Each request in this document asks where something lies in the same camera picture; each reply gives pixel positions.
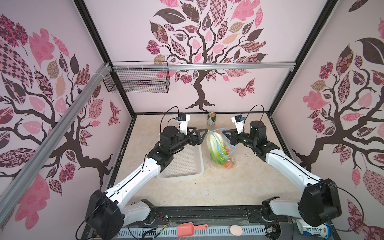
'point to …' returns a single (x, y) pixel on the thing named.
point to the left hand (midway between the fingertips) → (202, 131)
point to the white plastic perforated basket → (187, 163)
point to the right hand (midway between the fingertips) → (224, 130)
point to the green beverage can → (211, 118)
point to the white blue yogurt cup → (325, 230)
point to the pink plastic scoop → (187, 229)
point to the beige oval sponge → (236, 230)
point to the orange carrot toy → (228, 164)
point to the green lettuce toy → (218, 151)
